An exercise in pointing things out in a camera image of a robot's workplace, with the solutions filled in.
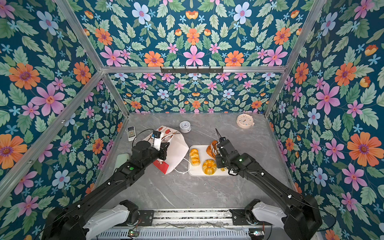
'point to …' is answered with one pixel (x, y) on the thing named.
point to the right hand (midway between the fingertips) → (219, 157)
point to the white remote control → (131, 133)
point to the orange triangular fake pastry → (212, 148)
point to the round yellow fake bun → (209, 167)
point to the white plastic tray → (201, 164)
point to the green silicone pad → (121, 159)
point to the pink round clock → (245, 121)
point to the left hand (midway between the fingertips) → (170, 140)
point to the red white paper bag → (177, 148)
